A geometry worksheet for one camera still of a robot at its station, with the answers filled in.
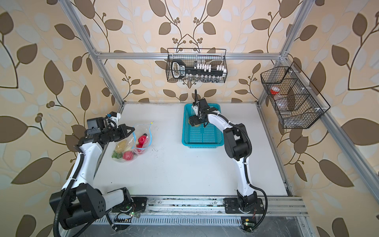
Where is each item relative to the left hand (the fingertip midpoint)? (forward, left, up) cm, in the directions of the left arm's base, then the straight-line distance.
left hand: (133, 127), depth 79 cm
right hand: (+18, -34, -15) cm, 42 cm away
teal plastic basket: (+9, -36, -22) cm, 44 cm away
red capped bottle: (+19, -77, +11) cm, 80 cm away
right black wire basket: (+8, -85, +13) cm, 86 cm away
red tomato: (-9, +6, -16) cm, 20 cm away
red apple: (-1, -1, -12) cm, 12 cm away
